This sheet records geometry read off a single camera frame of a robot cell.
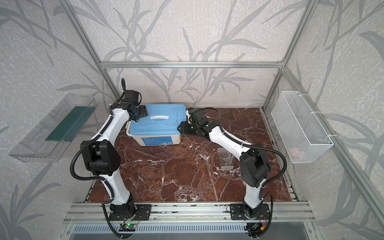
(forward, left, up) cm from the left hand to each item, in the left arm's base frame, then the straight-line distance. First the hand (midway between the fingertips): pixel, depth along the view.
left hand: (141, 108), depth 91 cm
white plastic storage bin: (-15, -3, -12) cm, 20 cm away
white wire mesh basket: (-29, -79, +16) cm, 86 cm away
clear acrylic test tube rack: (-24, -52, -19) cm, 61 cm away
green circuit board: (-59, -2, -20) cm, 62 cm away
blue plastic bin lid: (-5, -13, -4) cm, 15 cm away
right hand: (-12, -25, 0) cm, 28 cm away
